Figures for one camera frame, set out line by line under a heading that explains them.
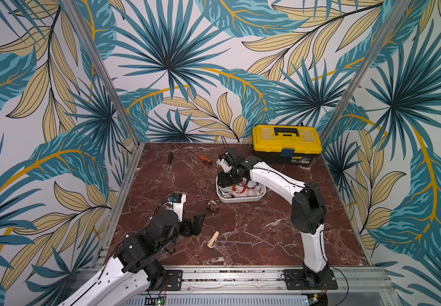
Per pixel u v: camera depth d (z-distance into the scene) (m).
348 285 0.69
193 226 0.63
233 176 0.76
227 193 0.93
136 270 0.47
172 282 0.73
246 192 0.98
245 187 1.00
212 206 0.93
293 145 0.98
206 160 1.08
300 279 0.73
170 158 1.10
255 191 0.95
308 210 0.52
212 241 0.81
